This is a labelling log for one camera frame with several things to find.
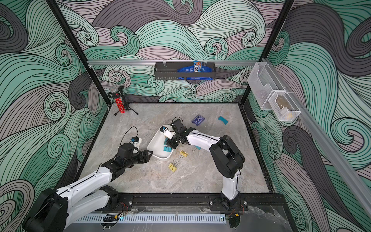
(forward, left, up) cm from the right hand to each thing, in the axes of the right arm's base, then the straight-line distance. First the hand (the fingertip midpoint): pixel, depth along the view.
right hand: (170, 140), depth 92 cm
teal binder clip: (-4, +2, -4) cm, 6 cm away
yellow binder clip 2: (-16, -2, -4) cm, 16 cm away
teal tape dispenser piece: (+19, -40, -5) cm, 45 cm away
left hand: (-8, +13, +2) cm, 15 cm away
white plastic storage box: (-1, +10, -4) cm, 11 cm away
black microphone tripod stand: (+28, +36, +16) cm, 49 cm away
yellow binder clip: (-7, -8, -4) cm, 12 cm away
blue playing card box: (+20, -20, -4) cm, 28 cm away
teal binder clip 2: (-18, -15, +25) cm, 34 cm away
